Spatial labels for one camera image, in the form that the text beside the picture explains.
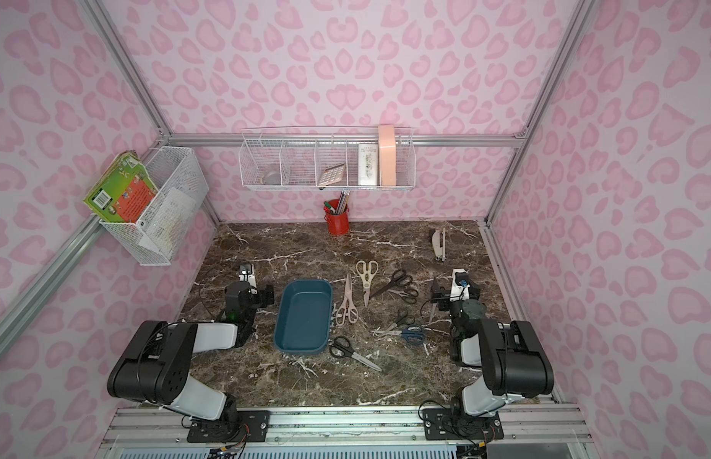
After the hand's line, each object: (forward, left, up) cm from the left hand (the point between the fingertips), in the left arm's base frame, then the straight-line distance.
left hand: (254, 278), depth 94 cm
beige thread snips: (+19, -65, -5) cm, 68 cm away
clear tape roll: (+26, -6, +20) cm, 33 cm away
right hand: (-2, -63, +5) cm, 64 cm away
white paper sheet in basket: (+6, +20, +20) cm, 29 cm away
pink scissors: (-7, -31, -7) cm, 32 cm away
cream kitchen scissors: (+7, -37, -6) cm, 38 cm away
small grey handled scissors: (-3, -51, -7) cm, 52 cm away
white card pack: (+27, -37, +25) cm, 53 cm away
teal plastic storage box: (-11, -17, -5) cm, 21 cm away
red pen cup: (+29, -25, -5) cm, 39 cm away
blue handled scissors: (-17, -51, -6) cm, 54 cm away
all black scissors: (+5, -49, -7) cm, 49 cm away
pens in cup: (+32, -26, +2) cm, 41 cm away
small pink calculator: (+26, -26, +21) cm, 43 cm away
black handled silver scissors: (-21, -29, -6) cm, 36 cm away
